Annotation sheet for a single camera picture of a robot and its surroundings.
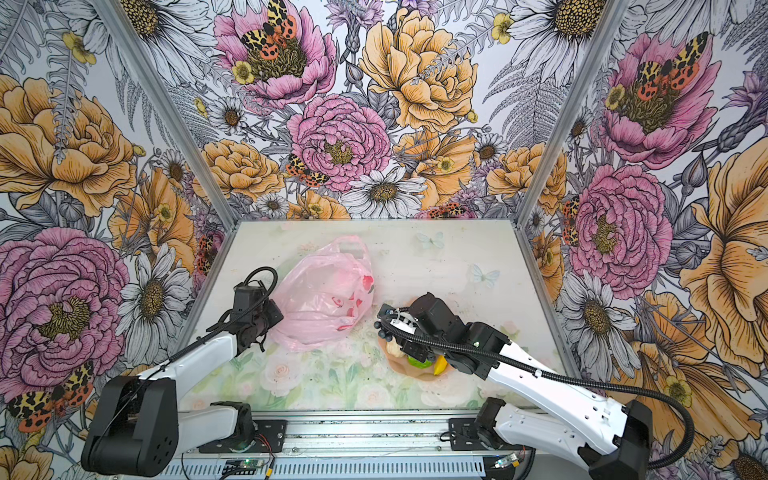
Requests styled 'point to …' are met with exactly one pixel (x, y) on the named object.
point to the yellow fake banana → (440, 364)
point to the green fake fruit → (418, 363)
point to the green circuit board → (242, 466)
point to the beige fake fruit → (394, 349)
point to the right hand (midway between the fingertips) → (406, 335)
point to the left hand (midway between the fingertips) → (275, 319)
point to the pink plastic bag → (323, 292)
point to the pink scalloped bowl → (402, 366)
